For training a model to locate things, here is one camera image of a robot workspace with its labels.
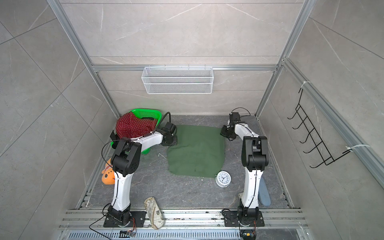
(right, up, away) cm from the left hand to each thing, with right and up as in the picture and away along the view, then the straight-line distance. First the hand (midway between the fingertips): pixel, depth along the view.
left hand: (176, 140), depth 104 cm
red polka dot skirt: (-33, +10, 0) cm, 34 cm away
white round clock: (+29, -21, -20) cm, 41 cm away
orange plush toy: (-34, -17, -24) cm, 45 cm away
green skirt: (+16, -7, -5) cm, 18 cm away
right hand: (+34, +5, +1) cm, 35 cm away
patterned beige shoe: (-7, -34, -31) cm, 46 cm away
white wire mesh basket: (+1, +41, -3) cm, 42 cm away
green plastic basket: (-26, +20, +11) cm, 34 cm away
